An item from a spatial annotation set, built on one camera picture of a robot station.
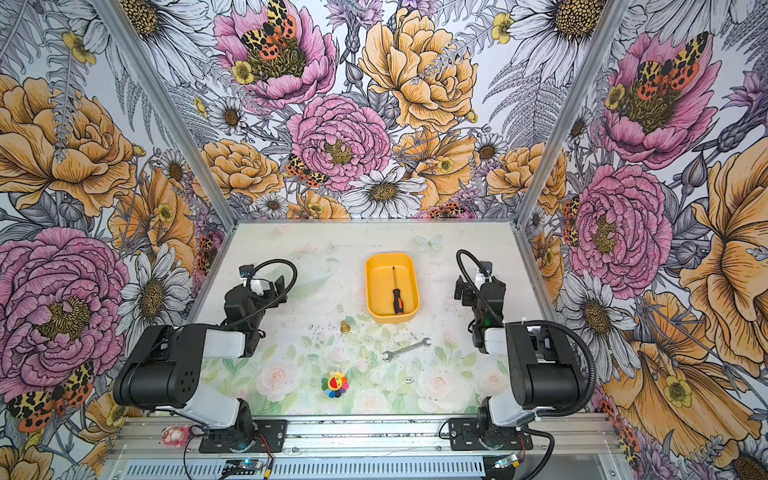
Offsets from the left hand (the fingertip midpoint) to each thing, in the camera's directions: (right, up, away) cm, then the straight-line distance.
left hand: (269, 285), depth 94 cm
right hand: (+64, 0, 0) cm, 64 cm away
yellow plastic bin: (+34, -1, +8) cm, 35 cm away
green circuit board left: (+3, -40, -23) cm, 46 cm away
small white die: (+43, -25, -11) cm, 50 cm away
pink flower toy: (-13, -33, -23) cm, 42 cm away
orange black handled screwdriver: (+40, -5, +2) cm, 41 cm away
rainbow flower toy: (+23, -25, -13) cm, 36 cm away
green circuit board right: (+66, -38, -23) cm, 80 cm away
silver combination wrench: (+37, -19, -7) cm, 42 cm away
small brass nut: (+24, -12, -3) cm, 27 cm away
